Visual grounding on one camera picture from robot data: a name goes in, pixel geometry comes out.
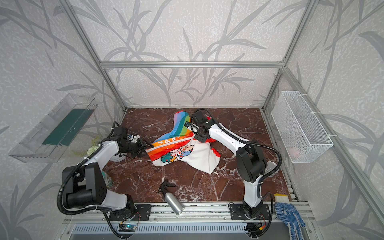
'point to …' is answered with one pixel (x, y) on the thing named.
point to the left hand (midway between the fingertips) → (153, 142)
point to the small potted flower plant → (94, 145)
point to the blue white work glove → (289, 216)
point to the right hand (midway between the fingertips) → (203, 128)
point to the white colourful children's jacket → (179, 145)
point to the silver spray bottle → (176, 206)
